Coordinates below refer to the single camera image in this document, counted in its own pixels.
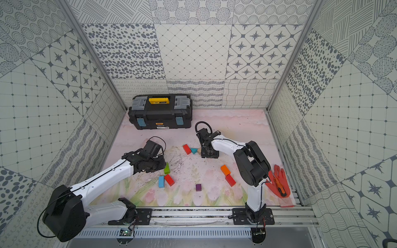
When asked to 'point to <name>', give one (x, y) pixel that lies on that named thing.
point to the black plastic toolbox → (161, 111)
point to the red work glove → (281, 176)
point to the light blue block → (161, 182)
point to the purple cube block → (198, 187)
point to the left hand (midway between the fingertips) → (168, 165)
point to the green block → (167, 169)
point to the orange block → (225, 170)
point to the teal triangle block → (194, 150)
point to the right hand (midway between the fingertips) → (210, 156)
